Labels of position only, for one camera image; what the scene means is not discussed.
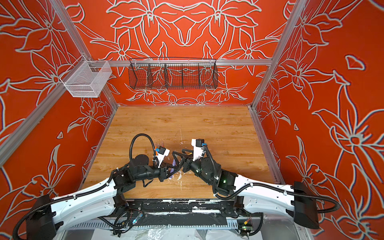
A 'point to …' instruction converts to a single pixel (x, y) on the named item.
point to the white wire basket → (86, 78)
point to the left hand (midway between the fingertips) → (178, 169)
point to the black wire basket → (170, 73)
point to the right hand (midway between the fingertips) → (174, 153)
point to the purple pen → (172, 169)
